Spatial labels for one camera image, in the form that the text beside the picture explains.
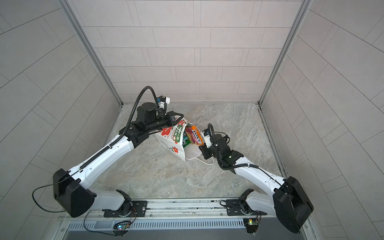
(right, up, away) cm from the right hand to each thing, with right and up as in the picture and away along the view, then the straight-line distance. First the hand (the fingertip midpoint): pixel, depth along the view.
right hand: (201, 146), depth 82 cm
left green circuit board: (-34, -31, -18) cm, 50 cm away
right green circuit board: (+23, -33, -14) cm, 43 cm away
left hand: (-7, +18, -12) cm, 23 cm away
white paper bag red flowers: (-15, +5, -5) cm, 17 cm away
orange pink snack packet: (-4, +6, +1) cm, 7 cm away
